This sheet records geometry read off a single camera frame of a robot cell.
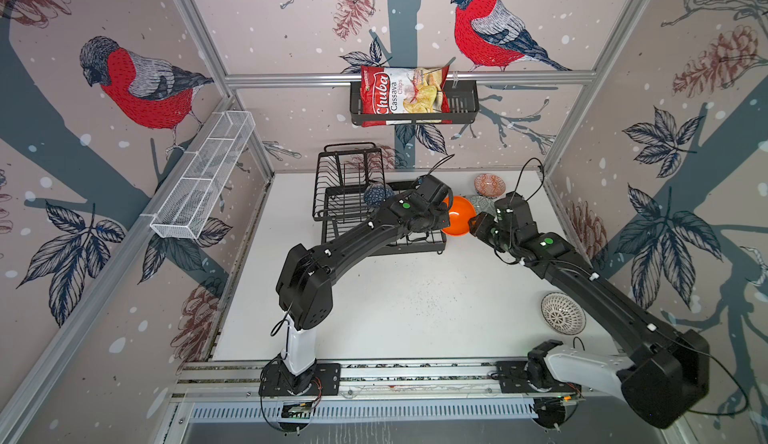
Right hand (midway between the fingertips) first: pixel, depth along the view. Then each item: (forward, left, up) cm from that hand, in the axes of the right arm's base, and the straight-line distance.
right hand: (468, 227), depth 80 cm
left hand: (+2, +6, +1) cm, 6 cm away
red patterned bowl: (+33, -15, -18) cm, 40 cm away
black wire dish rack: (+22, +37, -8) cm, 44 cm away
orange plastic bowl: (+4, +2, +3) cm, 5 cm away
